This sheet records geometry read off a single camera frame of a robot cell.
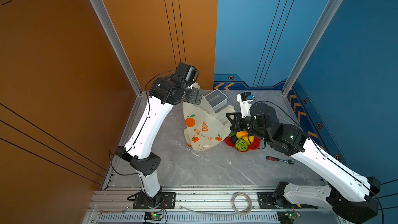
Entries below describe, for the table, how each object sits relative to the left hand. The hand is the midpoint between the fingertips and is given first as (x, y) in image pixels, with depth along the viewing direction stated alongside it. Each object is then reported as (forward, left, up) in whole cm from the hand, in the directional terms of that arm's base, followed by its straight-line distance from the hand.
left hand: (190, 91), depth 70 cm
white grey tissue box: (+27, -16, -34) cm, 46 cm away
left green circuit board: (-44, +17, -38) cm, 60 cm away
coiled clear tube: (-40, -21, -35) cm, 57 cm away
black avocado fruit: (-7, -24, -31) cm, 40 cm away
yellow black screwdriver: (-39, -50, -33) cm, 72 cm away
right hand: (-12, -15, -2) cm, 19 cm away
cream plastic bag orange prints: (-10, -8, -16) cm, 20 cm away
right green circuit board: (-43, -44, -36) cm, 72 cm away
